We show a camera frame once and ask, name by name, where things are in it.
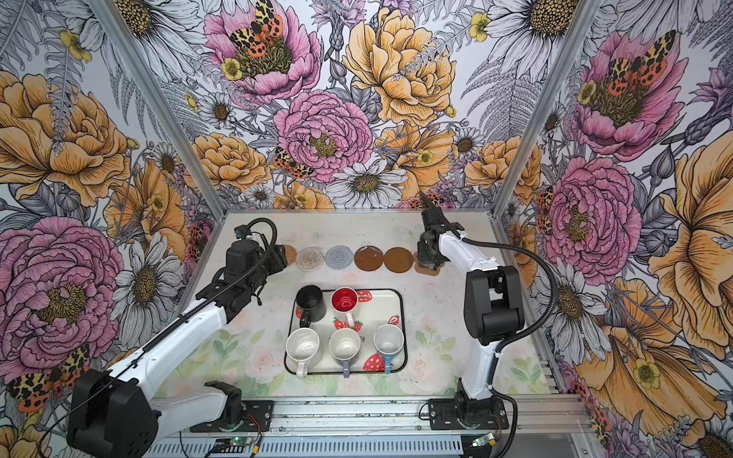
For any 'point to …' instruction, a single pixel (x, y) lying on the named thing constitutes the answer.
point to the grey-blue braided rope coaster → (339, 258)
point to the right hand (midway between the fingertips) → (431, 263)
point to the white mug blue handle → (388, 341)
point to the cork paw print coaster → (425, 271)
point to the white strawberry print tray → (376, 307)
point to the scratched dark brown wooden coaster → (368, 258)
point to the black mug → (310, 301)
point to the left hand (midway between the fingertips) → (276, 258)
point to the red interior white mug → (345, 300)
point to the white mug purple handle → (345, 344)
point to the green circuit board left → (235, 442)
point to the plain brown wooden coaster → (398, 260)
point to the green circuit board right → (485, 440)
